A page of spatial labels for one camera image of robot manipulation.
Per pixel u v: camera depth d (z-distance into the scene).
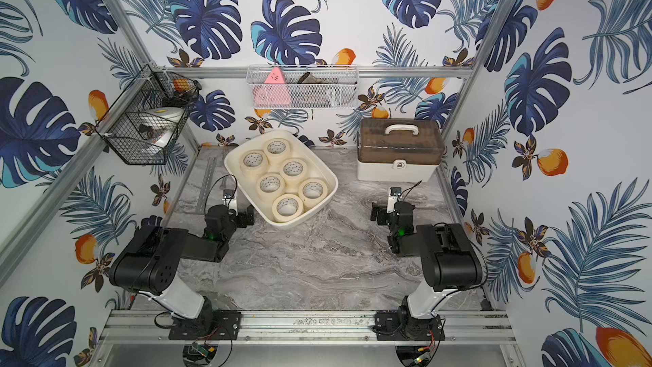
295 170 1.10
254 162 1.13
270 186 1.05
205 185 1.07
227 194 0.82
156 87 0.93
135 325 0.76
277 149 1.17
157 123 0.80
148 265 0.47
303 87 0.92
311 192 1.04
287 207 1.00
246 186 0.98
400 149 0.93
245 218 0.87
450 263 0.47
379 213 0.88
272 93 0.90
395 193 0.84
